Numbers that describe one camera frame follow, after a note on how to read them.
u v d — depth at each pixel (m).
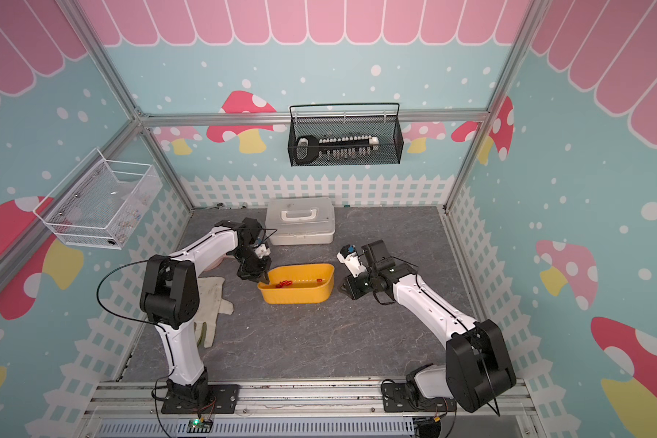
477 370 0.41
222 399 0.75
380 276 0.63
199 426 0.73
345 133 0.94
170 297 0.53
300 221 1.00
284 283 0.97
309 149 0.89
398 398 0.74
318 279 0.94
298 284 0.97
